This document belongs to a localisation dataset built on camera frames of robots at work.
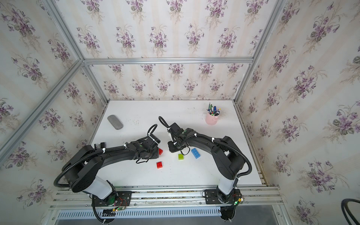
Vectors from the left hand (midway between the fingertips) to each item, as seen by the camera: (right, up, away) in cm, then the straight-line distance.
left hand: (158, 154), depth 90 cm
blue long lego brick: (+24, +1, -2) cm, 25 cm away
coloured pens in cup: (+39, +29, +12) cm, 50 cm away
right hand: (+11, +4, -2) cm, 11 cm away
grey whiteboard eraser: (-34, +20, +13) cm, 42 cm away
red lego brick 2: (+2, -5, -6) cm, 8 cm away
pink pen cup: (+37, +24, +7) cm, 45 cm away
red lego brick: (+2, +2, +1) cm, 2 cm away
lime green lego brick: (+15, -1, -2) cm, 15 cm away
